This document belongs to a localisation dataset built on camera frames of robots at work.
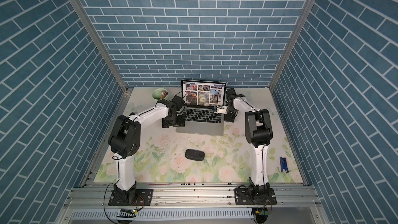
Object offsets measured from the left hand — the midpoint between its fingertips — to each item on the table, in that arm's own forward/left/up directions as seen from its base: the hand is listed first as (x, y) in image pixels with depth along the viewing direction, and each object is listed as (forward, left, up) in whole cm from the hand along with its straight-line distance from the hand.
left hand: (180, 126), depth 95 cm
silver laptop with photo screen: (+19, -12, +4) cm, 23 cm away
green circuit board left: (-44, +21, -7) cm, 49 cm away
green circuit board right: (-44, -42, -4) cm, 61 cm away
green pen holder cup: (+18, +15, +10) cm, 25 cm away
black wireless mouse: (-17, -10, -2) cm, 20 cm away
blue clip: (-23, -58, -2) cm, 63 cm away
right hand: (+12, -33, -2) cm, 35 cm away
